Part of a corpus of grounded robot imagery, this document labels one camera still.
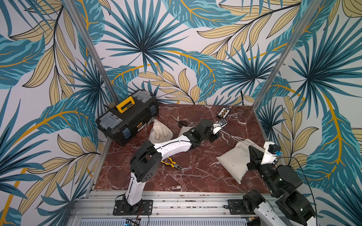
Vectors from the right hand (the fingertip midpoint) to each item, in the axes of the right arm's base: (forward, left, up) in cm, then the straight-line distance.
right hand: (246, 148), depth 62 cm
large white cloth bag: (+5, -4, -26) cm, 26 cm away
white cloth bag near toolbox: (+23, +42, -20) cm, 53 cm away
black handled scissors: (+38, +28, -30) cm, 56 cm away
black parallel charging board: (+46, -7, -28) cm, 54 cm away
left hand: (+21, +8, -12) cm, 25 cm away
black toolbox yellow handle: (+31, +62, -13) cm, 71 cm away
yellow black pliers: (+5, +34, -29) cm, 45 cm away
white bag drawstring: (+26, -9, -32) cm, 42 cm away
